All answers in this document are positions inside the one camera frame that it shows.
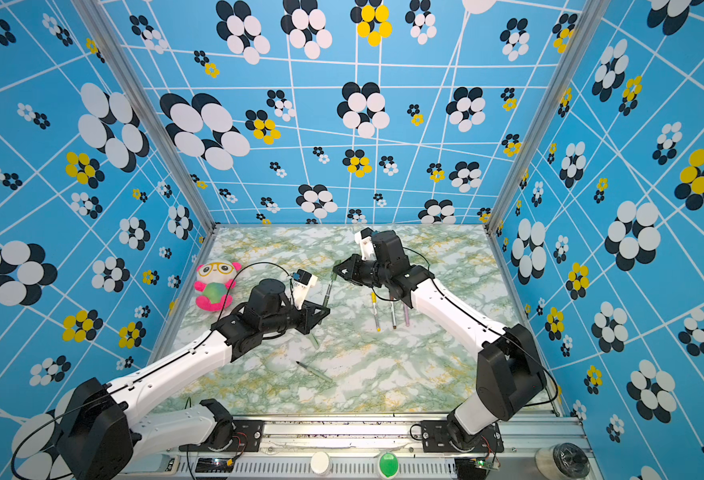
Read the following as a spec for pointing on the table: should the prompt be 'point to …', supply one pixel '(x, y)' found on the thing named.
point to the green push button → (388, 465)
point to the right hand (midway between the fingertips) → (336, 270)
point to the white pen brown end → (393, 316)
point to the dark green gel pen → (314, 371)
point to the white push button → (320, 463)
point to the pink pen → (406, 312)
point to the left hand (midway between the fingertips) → (330, 310)
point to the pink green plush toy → (215, 281)
